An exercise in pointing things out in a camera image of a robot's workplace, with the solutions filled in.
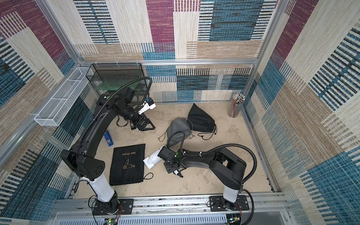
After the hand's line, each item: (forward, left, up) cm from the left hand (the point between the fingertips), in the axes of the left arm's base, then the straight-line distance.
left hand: (150, 122), depth 75 cm
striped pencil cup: (+24, -56, -8) cm, 61 cm away
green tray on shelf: (+30, +26, +1) cm, 40 cm away
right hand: (-13, -12, -27) cm, 32 cm away
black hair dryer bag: (+16, -30, -20) cm, 40 cm away
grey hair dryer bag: (+9, -13, -21) cm, 26 cm away
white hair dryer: (-10, 0, -22) cm, 24 cm away
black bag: (-12, +17, -26) cm, 33 cm away
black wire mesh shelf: (+44, +34, -2) cm, 55 cm away
